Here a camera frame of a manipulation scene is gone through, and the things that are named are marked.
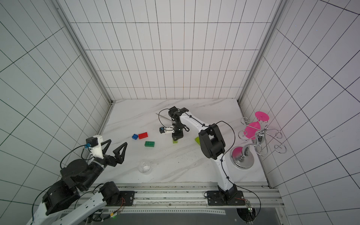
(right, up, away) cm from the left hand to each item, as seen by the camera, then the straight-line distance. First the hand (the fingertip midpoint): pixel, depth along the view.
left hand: (118, 144), depth 64 cm
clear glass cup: (+7, -18, +19) cm, 27 cm away
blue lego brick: (-3, -2, +31) cm, 31 cm away
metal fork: (+20, +10, +43) cm, 48 cm away
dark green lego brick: (+8, -6, +28) cm, 30 cm away
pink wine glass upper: (+74, +13, +10) cm, 75 cm away
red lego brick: (+2, -2, +34) cm, 34 cm away
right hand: (+26, +1, +33) cm, 42 cm away
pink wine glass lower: (+65, +6, +5) cm, 65 cm away
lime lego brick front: (+25, -5, +28) cm, 38 cm away
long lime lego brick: (+41, -4, +29) cm, 50 cm away
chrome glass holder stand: (+69, -15, +23) cm, 75 cm away
